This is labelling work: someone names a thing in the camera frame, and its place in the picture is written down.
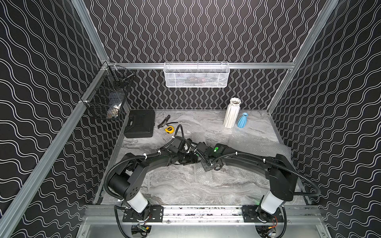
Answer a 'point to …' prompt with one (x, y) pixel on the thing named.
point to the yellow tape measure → (169, 129)
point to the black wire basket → (106, 97)
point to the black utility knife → (163, 123)
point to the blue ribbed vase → (241, 122)
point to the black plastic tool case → (141, 123)
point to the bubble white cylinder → (232, 113)
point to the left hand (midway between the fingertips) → (199, 158)
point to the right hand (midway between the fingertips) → (209, 163)
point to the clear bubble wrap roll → (200, 175)
